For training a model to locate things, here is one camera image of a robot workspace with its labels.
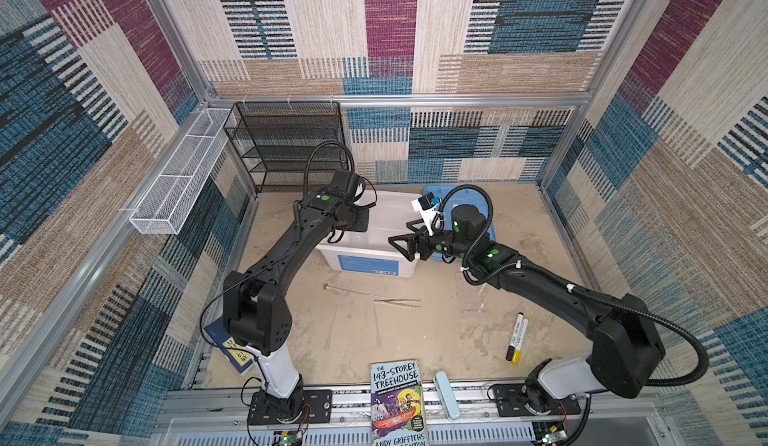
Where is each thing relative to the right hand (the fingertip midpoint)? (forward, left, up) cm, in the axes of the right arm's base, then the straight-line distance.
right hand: (399, 236), depth 77 cm
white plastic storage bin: (-1, +8, -7) cm, 10 cm away
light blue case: (-32, -10, -22) cm, 40 cm away
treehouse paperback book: (-33, +2, -22) cm, 40 cm away
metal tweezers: (-7, +1, -24) cm, 25 cm away
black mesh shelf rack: (+45, +37, -5) cm, 58 cm away
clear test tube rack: (-9, -22, -25) cm, 35 cm away
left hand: (+11, +10, -4) cm, 15 cm away
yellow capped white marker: (-22, -31, -24) cm, 44 cm away
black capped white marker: (-18, -31, -23) cm, 43 cm away
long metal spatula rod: (-1, +23, -24) cm, 33 cm away
